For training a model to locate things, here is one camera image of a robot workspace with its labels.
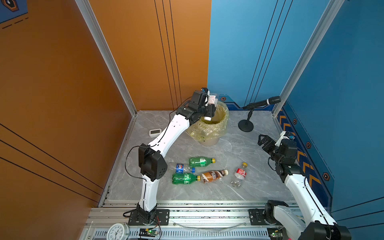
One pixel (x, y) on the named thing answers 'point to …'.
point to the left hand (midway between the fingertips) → (212, 106)
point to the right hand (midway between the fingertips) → (263, 139)
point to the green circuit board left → (145, 232)
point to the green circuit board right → (275, 233)
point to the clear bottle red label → (240, 175)
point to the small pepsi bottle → (182, 168)
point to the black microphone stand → (245, 125)
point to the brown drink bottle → (213, 175)
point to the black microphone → (273, 100)
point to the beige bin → (210, 143)
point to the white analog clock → (118, 231)
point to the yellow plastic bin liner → (203, 130)
